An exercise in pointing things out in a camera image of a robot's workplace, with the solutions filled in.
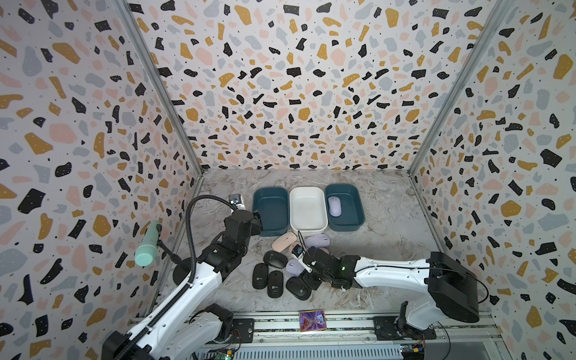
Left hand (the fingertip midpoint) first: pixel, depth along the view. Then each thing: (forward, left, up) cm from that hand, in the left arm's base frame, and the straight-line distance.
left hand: (255, 212), depth 78 cm
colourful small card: (-30, -20, -20) cm, 41 cm away
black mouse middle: (-18, -6, -19) cm, 27 cm away
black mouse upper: (-8, -6, -20) cm, 23 cm away
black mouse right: (-20, -15, -20) cm, 32 cm away
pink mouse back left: (-1, -9, -20) cm, 22 cm away
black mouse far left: (-15, -1, -20) cm, 25 cm away
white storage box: (+17, -20, -23) cm, 35 cm away
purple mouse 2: (+17, -32, -20) cm, 41 cm away
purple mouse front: (-12, -13, -19) cm, 27 cm away
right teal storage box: (+13, -40, -22) cm, 48 cm away
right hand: (-15, -18, -17) cm, 29 cm away
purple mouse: (-1, -24, -19) cm, 31 cm away
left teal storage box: (+20, -2, -21) cm, 29 cm away
